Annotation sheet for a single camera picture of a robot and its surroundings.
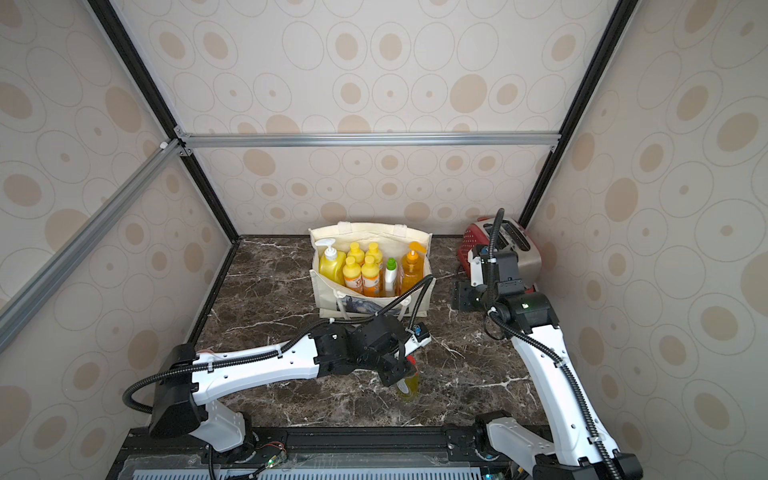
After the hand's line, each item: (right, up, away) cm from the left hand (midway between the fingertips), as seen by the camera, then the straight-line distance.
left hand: (419, 367), depth 69 cm
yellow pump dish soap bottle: (-24, +25, +16) cm, 38 cm away
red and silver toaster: (+33, +33, +28) cm, 55 cm away
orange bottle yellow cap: (-17, +28, +19) cm, 37 cm away
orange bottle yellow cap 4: (-12, +20, +16) cm, 29 cm away
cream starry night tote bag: (-23, +13, +18) cm, 32 cm away
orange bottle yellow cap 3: (-18, +21, +16) cm, 32 cm away
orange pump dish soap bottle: (0, +22, +21) cm, 31 cm away
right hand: (+14, +18, +4) cm, 23 cm away
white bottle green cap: (-6, +21, +21) cm, 30 cm away
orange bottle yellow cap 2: (-11, +28, +18) cm, 35 cm away
